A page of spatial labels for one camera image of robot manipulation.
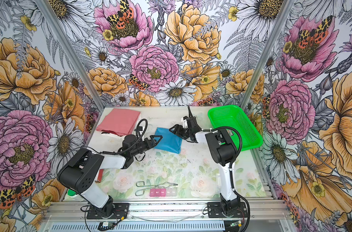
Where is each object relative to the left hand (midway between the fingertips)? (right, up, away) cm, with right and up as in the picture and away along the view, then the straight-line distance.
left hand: (159, 141), depth 90 cm
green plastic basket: (+47, +16, +24) cm, 55 cm away
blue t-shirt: (+6, -2, +8) cm, 10 cm away
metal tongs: (-10, -26, -10) cm, 30 cm away
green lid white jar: (-40, -22, -19) cm, 49 cm away
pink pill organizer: (+3, -25, -12) cm, 28 cm away
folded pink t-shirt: (-32, +12, +18) cm, 39 cm away
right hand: (+8, +4, +11) cm, 14 cm away
